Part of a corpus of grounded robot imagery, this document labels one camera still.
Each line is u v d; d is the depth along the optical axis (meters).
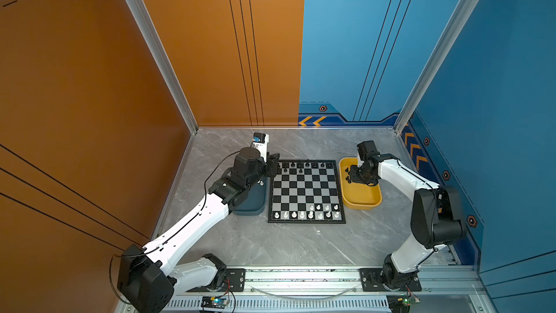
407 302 0.69
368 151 0.74
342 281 0.75
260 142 0.64
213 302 0.71
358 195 0.88
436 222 0.47
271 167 0.66
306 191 0.94
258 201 0.95
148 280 0.37
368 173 0.71
